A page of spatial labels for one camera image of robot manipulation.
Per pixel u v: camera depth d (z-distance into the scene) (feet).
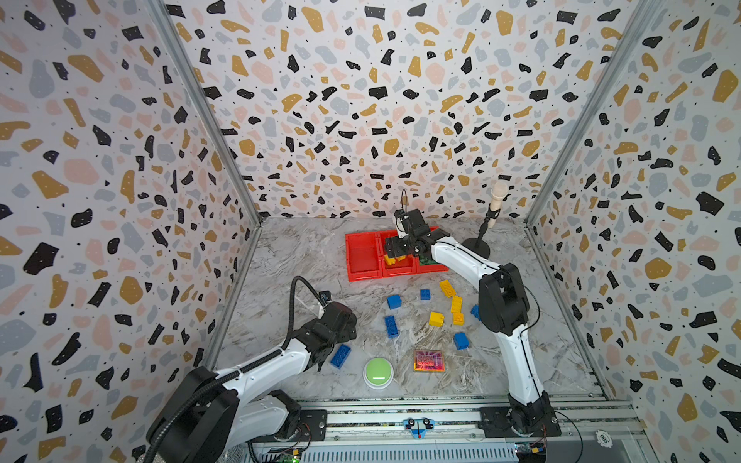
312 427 2.40
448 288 3.27
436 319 3.04
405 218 2.62
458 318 3.03
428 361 2.74
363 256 3.56
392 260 3.49
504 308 1.91
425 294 3.20
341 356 2.76
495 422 2.43
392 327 2.95
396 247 2.97
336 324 2.19
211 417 1.30
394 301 3.20
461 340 2.89
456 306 3.08
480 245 3.60
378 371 2.67
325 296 2.55
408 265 3.47
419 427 2.38
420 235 2.58
